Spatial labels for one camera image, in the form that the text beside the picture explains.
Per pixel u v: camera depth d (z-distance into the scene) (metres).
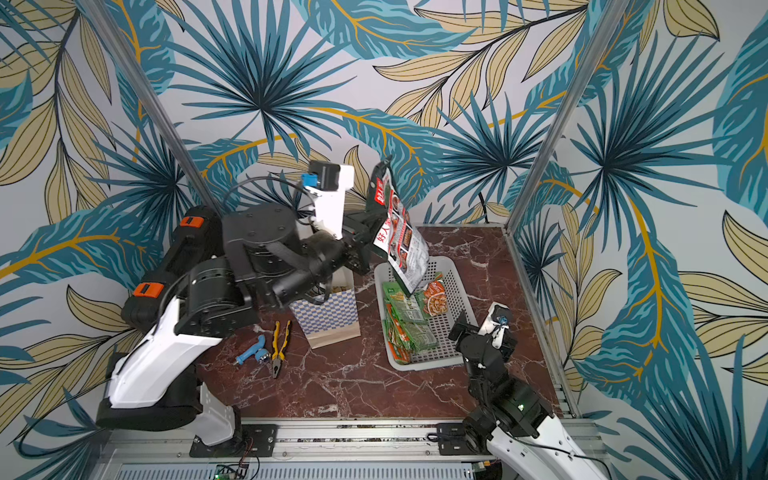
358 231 0.37
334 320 0.78
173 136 0.91
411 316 0.90
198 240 0.78
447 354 0.88
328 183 0.34
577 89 0.81
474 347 0.49
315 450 0.73
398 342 0.81
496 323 0.59
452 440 0.73
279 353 0.86
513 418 0.49
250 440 0.72
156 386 0.38
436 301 0.97
